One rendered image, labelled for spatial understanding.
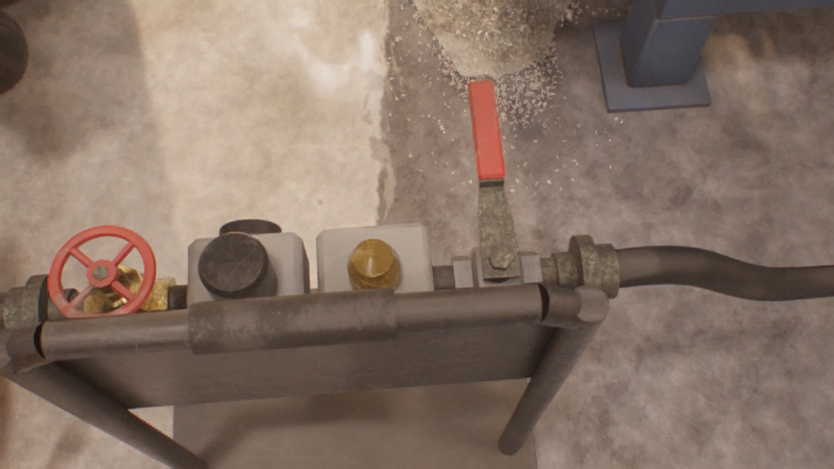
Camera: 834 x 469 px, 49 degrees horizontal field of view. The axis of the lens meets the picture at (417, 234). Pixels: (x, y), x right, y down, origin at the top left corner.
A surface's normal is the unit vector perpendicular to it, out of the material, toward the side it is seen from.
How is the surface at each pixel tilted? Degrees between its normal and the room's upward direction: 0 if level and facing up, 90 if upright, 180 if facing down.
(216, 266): 0
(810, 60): 0
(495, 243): 0
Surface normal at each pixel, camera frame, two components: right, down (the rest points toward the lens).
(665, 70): 0.07, 0.92
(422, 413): 0.00, -0.37
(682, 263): 0.33, -0.13
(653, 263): 0.04, -0.12
